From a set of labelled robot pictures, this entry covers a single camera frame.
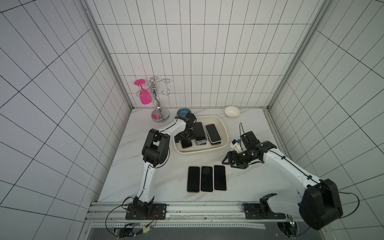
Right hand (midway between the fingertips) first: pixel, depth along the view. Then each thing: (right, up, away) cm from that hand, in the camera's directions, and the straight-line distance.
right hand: (222, 164), depth 79 cm
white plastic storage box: (+3, +22, +24) cm, 33 cm away
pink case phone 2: (-8, -10, +2) cm, 13 cm away
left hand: (-22, +9, +21) cm, 31 cm away
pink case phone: (-16, -10, +5) cm, 19 cm away
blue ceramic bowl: (-24, +30, +35) cm, 52 cm away
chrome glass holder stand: (-42, +28, +35) cm, 61 cm away
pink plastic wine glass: (-53, +42, +34) cm, 76 cm away
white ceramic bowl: (+14, +30, +34) cm, 48 cm away
